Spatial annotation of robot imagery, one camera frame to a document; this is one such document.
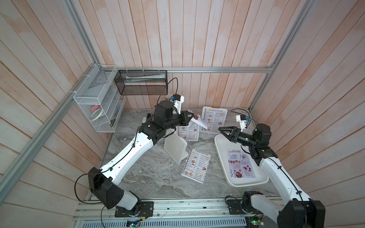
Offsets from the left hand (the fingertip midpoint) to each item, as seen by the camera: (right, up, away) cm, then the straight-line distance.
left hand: (194, 117), depth 69 cm
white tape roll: (-56, +2, +12) cm, 58 cm away
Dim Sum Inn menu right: (+17, 0, +27) cm, 32 cm away
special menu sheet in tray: (+32, -29, +21) cm, 48 cm away
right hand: (+14, -7, +4) cm, 16 cm away
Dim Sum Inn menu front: (+4, -30, +21) cm, 37 cm away
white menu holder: (-9, -16, +12) cm, 22 cm away
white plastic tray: (+21, -16, +23) cm, 35 cm away
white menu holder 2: (+4, -5, +4) cm, 8 cm away
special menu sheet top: (+4, -2, +4) cm, 6 cm away
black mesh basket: (-35, +28, +35) cm, 57 cm away
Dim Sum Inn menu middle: (0, -9, +26) cm, 27 cm away
